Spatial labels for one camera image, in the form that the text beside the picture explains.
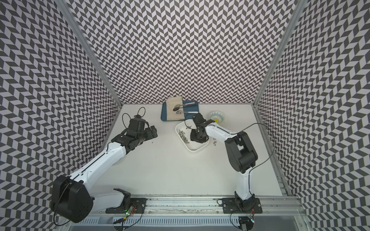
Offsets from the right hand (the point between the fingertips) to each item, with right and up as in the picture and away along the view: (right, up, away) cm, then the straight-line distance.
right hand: (193, 141), depth 93 cm
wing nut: (+10, +5, -25) cm, 28 cm away
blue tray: (-2, +23, +22) cm, 32 cm away
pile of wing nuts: (-8, +3, +6) cm, 10 cm away
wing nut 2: (+14, -2, +3) cm, 14 cm away
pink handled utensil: (-2, +26, +15) cm, 31 cm away
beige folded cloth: (-19, +28, +27) cm, 43 cm away
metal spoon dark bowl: (-14, +23, +22) cm, 34 cm away
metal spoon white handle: (-10, +20, +19) cm, 29 cm away
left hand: (-26, +7, -9) cm, 28 cm away
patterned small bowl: (+18, +16, +15) cm, 29 cm away
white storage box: (-7, +7, +9) cm, 14 cm away
